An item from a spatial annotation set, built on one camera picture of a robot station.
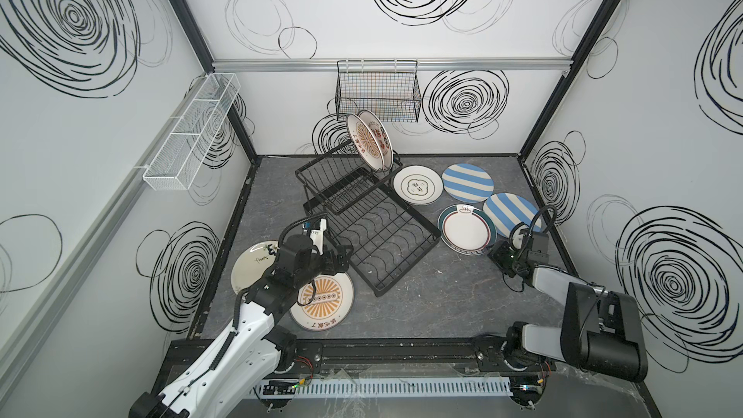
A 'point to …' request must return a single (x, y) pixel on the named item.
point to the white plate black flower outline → (418, 184)
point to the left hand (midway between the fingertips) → (339, 248)
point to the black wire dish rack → (362, 209)
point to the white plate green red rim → (466, 229)
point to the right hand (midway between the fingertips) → (489, 249)
